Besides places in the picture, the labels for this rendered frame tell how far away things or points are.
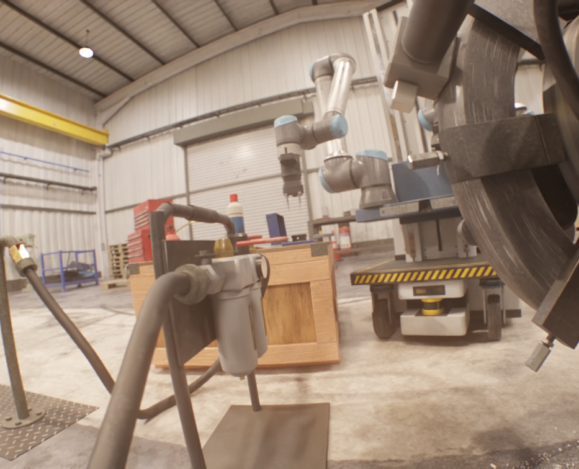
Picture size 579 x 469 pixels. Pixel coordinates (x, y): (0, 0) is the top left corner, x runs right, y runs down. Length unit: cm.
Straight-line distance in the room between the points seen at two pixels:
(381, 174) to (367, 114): 815
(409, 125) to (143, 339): 153
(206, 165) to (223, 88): 280
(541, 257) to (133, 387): 55
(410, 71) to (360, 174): 95
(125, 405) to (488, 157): 52
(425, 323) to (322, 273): 48
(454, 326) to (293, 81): 967
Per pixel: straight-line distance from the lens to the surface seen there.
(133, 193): 1233
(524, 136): 51
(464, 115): 51
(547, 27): 40
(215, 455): 81
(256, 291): 67
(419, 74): 54
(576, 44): 57
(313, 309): 110
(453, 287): 122
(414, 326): 129
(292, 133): 117
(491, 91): 55
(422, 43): 50
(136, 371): 33
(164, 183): 1140
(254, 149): 984
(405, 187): 151
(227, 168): 1007
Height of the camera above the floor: 47
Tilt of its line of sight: 2 degrees up
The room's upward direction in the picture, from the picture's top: 7 degrees counter-clockwise
